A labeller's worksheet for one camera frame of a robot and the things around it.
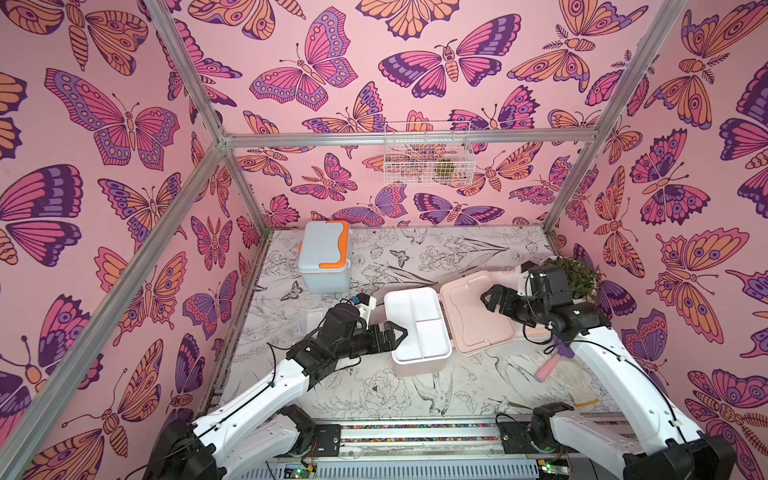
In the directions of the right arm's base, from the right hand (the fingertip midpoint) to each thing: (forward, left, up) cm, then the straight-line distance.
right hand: (497, 299), depth 79 cm
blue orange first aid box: (+17, +50, -4) cm, 53 cm away
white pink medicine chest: (0, -3, +11) cm, 11 cm away
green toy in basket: (+39, +12, +13) cm, 43 cm away
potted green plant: (+6, -24, +1) cm, 25 cm away
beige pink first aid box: (-5, +18, -6) cm, 20 cm away
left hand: (-9, +26, -3) cm, 28 cm away
